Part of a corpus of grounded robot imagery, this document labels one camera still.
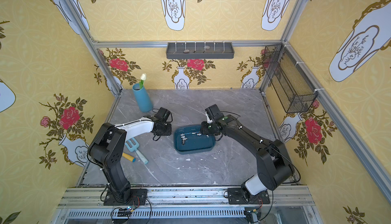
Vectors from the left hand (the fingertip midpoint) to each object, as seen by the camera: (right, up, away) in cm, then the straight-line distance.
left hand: (167, 131), depth 97 cm
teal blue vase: (-16, +20, +1) cm, 26 cm away
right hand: (+20, +2, -11) cm, 23 cm away
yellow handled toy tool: (-17, -13, -12) cm, 25 cm away
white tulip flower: (-12, +33, -10) cm, 36 cm away
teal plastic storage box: (+14, -4, -5) cm, 15 cm away
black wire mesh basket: (+67, +23, -23) cm, 74 cm away
